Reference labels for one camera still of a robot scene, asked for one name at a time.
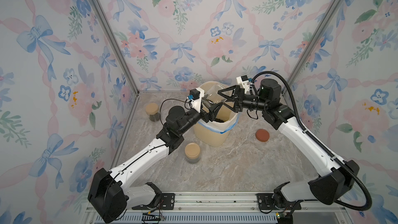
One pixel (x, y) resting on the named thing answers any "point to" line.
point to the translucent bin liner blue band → (222, 127)
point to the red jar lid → (262, 135)
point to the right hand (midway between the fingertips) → (221, 97)
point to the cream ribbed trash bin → (214, 132)
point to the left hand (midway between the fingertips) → (215, 98)
